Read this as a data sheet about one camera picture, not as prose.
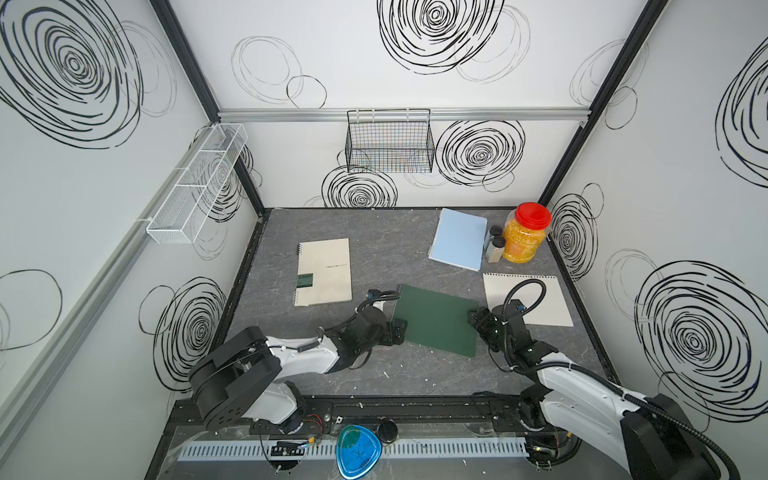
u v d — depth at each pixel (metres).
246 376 0.43
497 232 1.02
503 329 0.67
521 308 0.79
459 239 1.14
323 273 1.00
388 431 0.63
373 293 0.77
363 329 0.65
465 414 0.75
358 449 0.61
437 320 0.84
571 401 0.53
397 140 0.96
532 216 0.96
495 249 0.99
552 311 0.94
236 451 0.69
